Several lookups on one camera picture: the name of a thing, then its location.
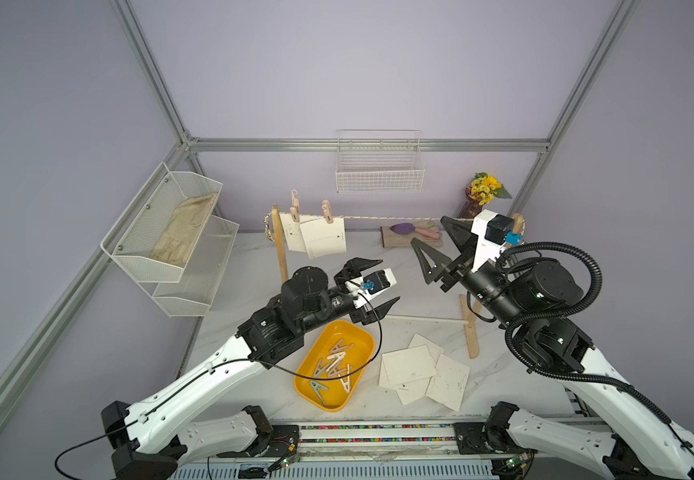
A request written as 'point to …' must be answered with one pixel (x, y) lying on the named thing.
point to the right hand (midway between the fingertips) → (428, 235)
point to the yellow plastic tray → (314, 362)
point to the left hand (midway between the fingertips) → (381, 280)
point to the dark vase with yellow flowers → (481, 190)
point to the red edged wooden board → (394, 239)
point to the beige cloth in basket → (181, 230)
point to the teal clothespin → (318, 387)
